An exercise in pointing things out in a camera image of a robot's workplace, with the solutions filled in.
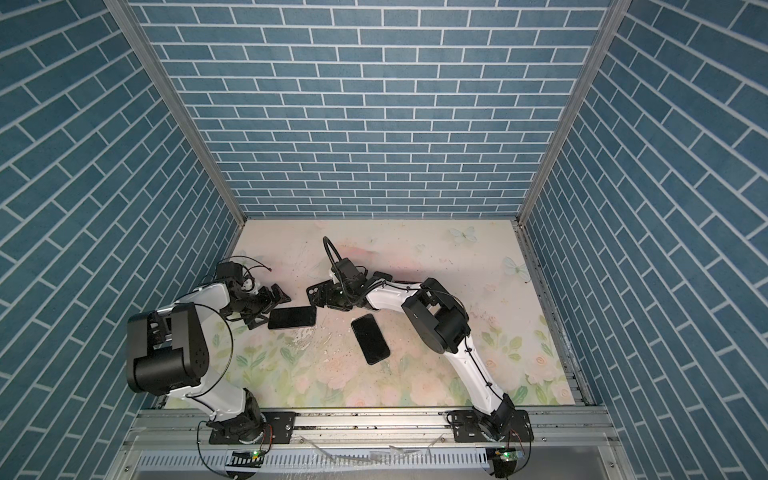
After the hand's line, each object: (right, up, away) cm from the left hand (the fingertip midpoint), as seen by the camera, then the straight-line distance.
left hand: (280, 304), depth 93 cm
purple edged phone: (0, -5, +1) cm, 5 cm away
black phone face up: (+29, -10, -3) cm, 30 cm away
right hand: (+11, +1, 0) cm, 11 cm away
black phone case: (+10, +2, +6) cm, 11 cm away
